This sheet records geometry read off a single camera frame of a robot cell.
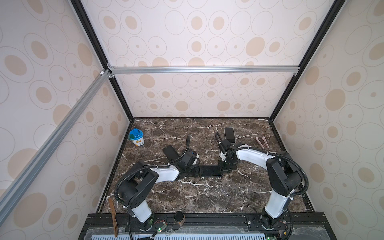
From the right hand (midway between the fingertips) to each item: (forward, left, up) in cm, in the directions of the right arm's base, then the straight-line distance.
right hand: (221, 173), depth 92 cm
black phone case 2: (+15, +33, +2) cm, 36 cm away
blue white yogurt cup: (+21, +54, +12) cm, 60 cm away
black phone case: (+1, +7, +3) cm, 8 cm away
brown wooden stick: (-23, +58, +2) cm, 63 cm away
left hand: (0, +10, +4) cm, 11 cm away
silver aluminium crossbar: (+119, -50, +3) cm, 129 cm away
